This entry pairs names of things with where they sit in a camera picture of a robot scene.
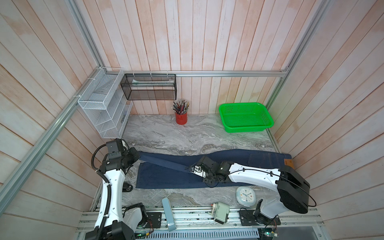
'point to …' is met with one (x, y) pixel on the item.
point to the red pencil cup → (181, 119)
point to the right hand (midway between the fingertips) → (204, 171)
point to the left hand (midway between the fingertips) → (137, 156)
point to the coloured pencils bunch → (180, 106)
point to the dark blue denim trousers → (156, 171)
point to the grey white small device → (220, 212)
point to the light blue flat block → (169, 218)
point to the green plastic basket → (244, 117)
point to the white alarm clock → (245, 196)
